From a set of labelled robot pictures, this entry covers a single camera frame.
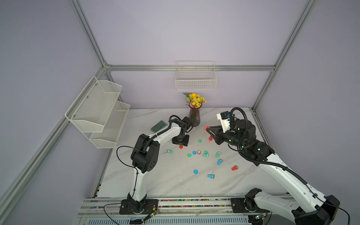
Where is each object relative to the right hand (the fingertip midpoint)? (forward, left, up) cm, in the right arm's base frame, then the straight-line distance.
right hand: (209, 131), depth 71 cm
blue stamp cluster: (-14, -3, -26) cm, 30 cm away
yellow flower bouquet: (+27, +6, -3) cm, 28 cm away
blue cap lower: (-11, +6, -29) cm, 31 cm away
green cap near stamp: (+3, -2, -29) cm, 29 cm away
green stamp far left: (+3, +23, -27) cm, 35 cm away
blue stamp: (-5, -10, -28) cm, 30 cm away
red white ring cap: (+2, +3, -28) cm, 28 cm away
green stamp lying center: (0, -1, -27) cm, 27 cm away
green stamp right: (+1, -9, -28) cm, 30 cm away
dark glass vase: (+25, +5, -15) cm, 30 cm away
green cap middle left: (+1, +10, -28) cm, 30 cm away
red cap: (+7, +15, -29) cm, 33 cm away
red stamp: (-9, -18, -28) cm, 34 cm away
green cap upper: (+12, +2, -29) cm, 31 cm away
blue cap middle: (+2, +7, -28) cm, 29 cm away
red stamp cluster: (+1, +2, +2) cm, 3 cm away
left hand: (+6, +15, -24) cm, 29 cm away
